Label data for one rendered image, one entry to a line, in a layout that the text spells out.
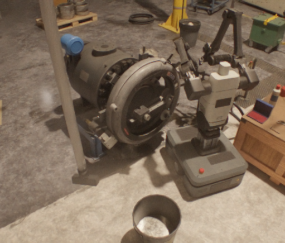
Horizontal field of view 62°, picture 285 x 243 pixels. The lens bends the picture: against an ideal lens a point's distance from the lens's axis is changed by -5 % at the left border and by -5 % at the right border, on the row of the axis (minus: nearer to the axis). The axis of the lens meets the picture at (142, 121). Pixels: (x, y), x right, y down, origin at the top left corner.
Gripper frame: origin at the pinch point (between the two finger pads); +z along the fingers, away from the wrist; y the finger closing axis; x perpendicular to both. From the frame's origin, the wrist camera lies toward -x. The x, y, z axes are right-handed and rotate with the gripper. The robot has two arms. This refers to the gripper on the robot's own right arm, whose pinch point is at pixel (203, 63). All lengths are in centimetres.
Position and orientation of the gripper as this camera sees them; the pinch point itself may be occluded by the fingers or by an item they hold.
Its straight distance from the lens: 249.2
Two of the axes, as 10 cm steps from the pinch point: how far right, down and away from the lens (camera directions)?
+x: 2.5, 9.1, -3.2
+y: -9.6, 1.9, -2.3
